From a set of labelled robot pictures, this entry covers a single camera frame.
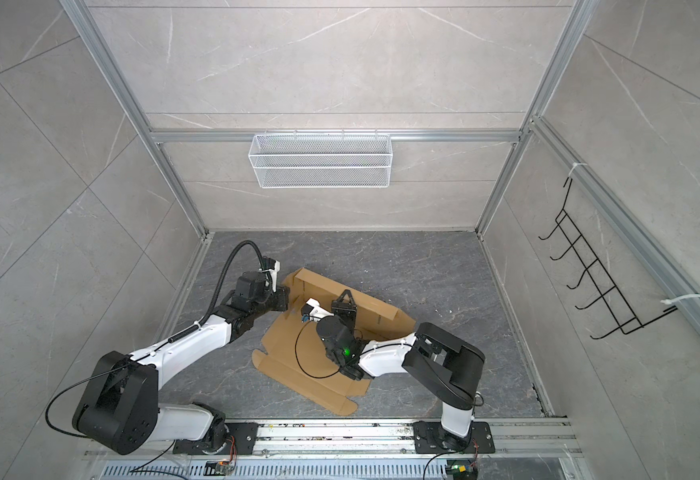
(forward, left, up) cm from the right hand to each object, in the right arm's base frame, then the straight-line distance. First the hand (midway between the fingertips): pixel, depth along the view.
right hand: (352, 288), depth 84 cm
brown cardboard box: (-18, +15, -1) cm, 23 cm away
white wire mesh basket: (+44, +10, +14) cm, 47 cm away
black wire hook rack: (-20, -55, +17) cm, 61 cm away
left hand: (+4, +19, -2) cm, 20 cm away
